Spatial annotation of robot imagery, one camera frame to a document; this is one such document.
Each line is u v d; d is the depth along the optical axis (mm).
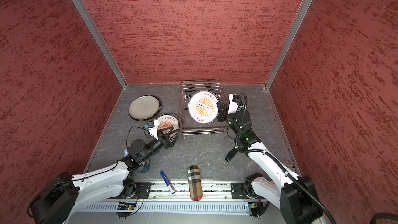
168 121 969
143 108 1059
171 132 735
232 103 661
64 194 447
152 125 682
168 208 775
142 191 748
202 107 806
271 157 496
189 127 957
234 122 671
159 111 1031
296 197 391
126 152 831
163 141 668
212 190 758
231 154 866
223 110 710
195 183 738
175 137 698
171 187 743
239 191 740
